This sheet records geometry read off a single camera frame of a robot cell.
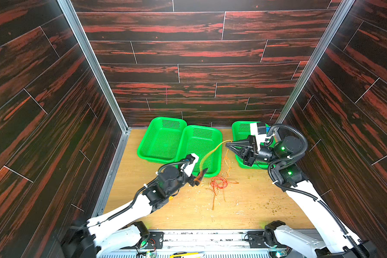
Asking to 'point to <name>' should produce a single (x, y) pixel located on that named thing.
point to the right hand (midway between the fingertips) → (229, 141)
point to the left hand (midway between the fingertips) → (202, 164)
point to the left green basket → (159, 141)
